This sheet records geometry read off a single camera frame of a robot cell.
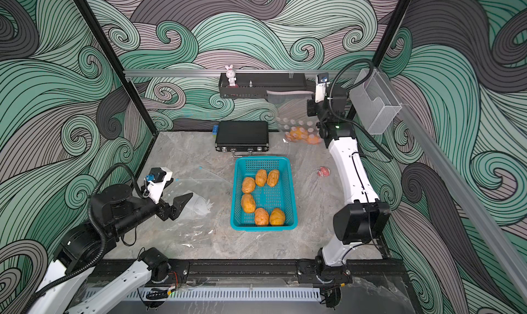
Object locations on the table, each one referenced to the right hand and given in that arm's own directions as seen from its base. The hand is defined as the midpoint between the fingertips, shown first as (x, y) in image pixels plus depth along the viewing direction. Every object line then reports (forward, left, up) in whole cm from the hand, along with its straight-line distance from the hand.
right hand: (314, 93), depth 75 cm
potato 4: (-33, +14, -37) cm, 51 cm away
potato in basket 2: (-14, +15, -37) cm, 42 cm away
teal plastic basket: (-21, +17, -44) cm, 51 cm away
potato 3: (+4, +5, -29) cm, 30 cm away
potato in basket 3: (-27, +26, -36) cm, 52 cm away
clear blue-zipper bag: (-34, +47, -40) cm, 70 cm away
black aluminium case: (+12, +30, -36) cm, 49 cm away
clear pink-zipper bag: (+3, +5, -18) cm, 19 cm away
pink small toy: (-8, -11, -41) cm, 43 cm away
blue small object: (+20, +47, -38) cm, 64 cm away
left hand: (-33, +45, -10) cm, 57 cm away
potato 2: (0, -5, -27) cm, 27 cm away
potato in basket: (-14, +20, -37) cm, 45 cm away
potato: (+2, +3, -24) cm, 24 cm away
